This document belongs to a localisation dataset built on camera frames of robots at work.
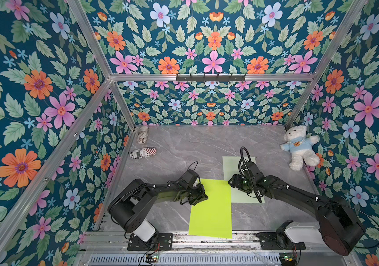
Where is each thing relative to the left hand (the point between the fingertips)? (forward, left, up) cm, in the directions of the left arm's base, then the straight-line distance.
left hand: (212, 195), depth 85 cm
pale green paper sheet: (+23, -29, -3) cm, 37 cm away
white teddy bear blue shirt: (+23, -56, +5) cm, 61 cm away
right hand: (+5, -11, +3) cm, 12 cm away
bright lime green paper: (-9, +1, -5) cm, 10 cm away
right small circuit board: (-29, -30, -5) cm, 42 cm away
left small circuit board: (-24, +30, -4) cm, 38 cm away
